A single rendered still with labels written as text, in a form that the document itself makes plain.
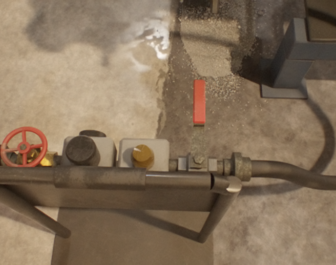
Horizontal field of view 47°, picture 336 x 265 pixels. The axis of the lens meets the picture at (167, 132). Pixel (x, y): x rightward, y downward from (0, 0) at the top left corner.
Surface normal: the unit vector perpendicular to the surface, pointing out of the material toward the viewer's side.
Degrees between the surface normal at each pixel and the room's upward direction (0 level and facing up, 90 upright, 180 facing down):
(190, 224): 0
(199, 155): 0
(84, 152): 0
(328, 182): 41
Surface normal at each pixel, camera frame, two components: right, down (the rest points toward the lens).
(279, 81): -0.04, 0.92
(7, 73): 0.00, -0.39
